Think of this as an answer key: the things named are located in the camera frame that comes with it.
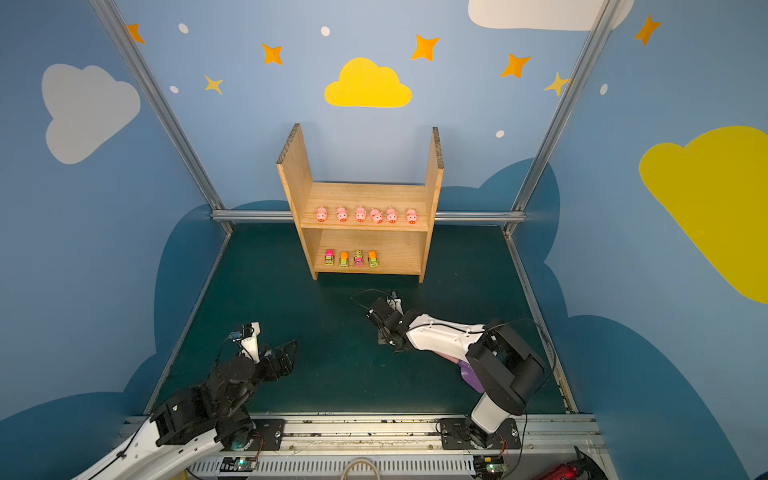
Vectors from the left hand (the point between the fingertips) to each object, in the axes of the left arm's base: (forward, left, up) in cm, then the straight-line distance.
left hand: (290, 347), depth 75 cm
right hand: (+12, -26, -10) cm, 31 cm away
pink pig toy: (+33, -32, +16) cm, 48 cm away
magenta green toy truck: (+34, -15, -6) cm, 37 cm away
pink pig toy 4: (+33, -17, +16) cm, 40 cm away
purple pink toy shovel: (-2, -48, -13) cm, 50 cm away
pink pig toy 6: (+33, -5, +16) cm, 37 cm away
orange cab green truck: (+34, -10, -6) cm, 36 cm away
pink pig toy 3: (+33, -21, +16) cm, 42 cm away
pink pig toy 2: (+33, -26, +16) cm, 45 cm away
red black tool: (-23, -71, -11) cm, 76 cm away
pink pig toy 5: (+33, -11, +16) cm, 39 cm away
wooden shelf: (+30, -17, +13) cm, 37 cm away
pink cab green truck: (+34, -5, -5) cm, 35 cm away
